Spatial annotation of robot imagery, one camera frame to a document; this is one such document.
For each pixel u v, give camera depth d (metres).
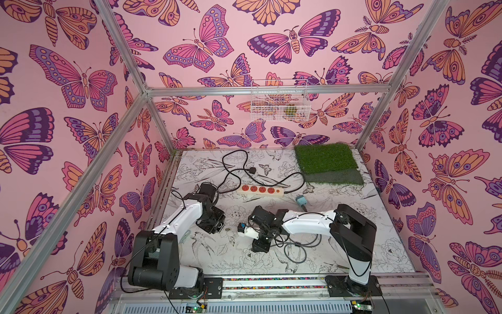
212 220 0.74
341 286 0.73
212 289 0.73
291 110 0.95
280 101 0.95
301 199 0.97
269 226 0.66
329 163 1.10
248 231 0.77
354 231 0.51
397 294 0.71
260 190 1.00
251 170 1.07
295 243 0.84
